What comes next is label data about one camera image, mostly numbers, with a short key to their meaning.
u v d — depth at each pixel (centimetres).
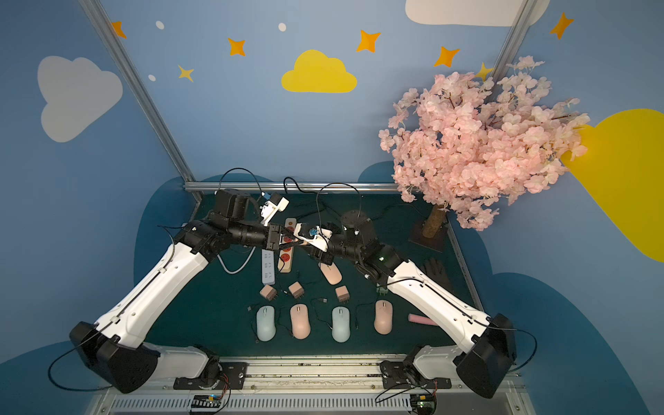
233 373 75
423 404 73
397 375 75
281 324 84
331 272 95
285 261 97
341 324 82
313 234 56
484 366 38
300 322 82
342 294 89
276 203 64
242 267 96
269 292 88
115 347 37
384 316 84
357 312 86
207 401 73
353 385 73
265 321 82
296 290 90
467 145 69
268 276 93
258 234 60
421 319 85
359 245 53
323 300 89
